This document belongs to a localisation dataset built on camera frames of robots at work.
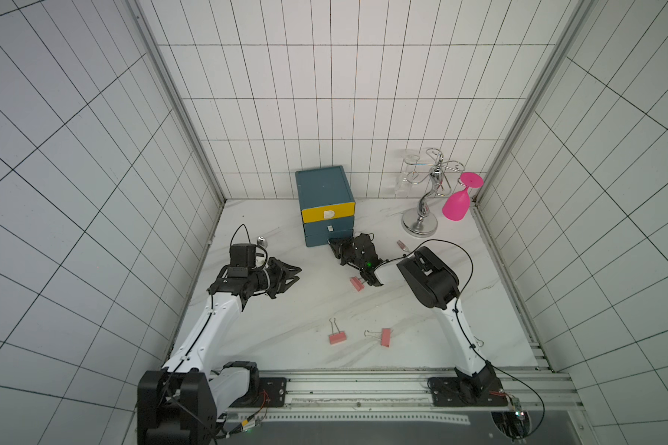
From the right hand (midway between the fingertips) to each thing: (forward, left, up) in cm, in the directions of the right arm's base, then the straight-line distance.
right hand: (317, 242), depth 100 cm
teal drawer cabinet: (+4, -4, +16) cm, 17 cm away
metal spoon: (+1, +21, -3) cm, 21 cm away
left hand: (-19, +2, +10) cm, 22 cm away
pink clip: (-32, -10, -6) cm, 34 cm away
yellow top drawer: (+2, -5, +14) cm, 15 cm away
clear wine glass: (+22, -32, +8) cm, 40 cm away
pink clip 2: (-30, -24, -6) cm, 39 cm away
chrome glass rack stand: (+15, -42, -5) cm, 44 cm away
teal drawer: (+2, -5, +6) cm, 8 cm away
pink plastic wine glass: (+12, -50, +9) cm, 52 cm away
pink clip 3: (-30, -53, -7) cm, 61 cm away
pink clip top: (-14, -15, -4) cm, 21 cm away
